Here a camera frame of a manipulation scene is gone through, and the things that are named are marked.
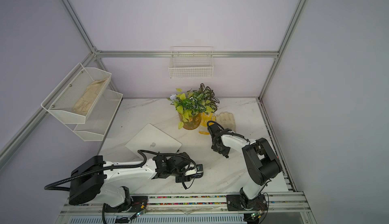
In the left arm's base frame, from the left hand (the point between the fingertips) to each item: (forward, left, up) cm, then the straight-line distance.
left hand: (188, 172), depth 81 cm
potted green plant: (+30, -1, +21) cm, 37 cm away
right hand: (+14, -20, -4) cm, 24 cm away
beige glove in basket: (+24, +53, +27) cm, 64 cm away
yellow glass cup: (+30, -9, -3) cm, 32 cm away
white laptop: (+23, +26, -4) cm, 35 cm away
